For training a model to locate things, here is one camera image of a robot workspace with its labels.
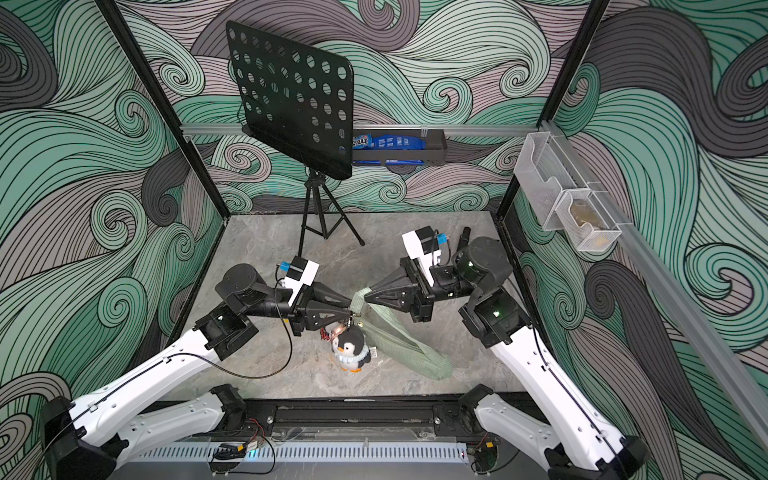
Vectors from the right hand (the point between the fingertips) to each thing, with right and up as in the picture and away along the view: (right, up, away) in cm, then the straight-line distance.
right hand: (365, 293), depth 49 cm
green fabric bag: (+5, -12, +13) cm, 18 cm away
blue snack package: (+5, +39, +44) cm, 59 cm away
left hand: (-3, -4, +6) cm, 8 cm away
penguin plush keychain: (-3, -13, +8) cm, 15 cm away
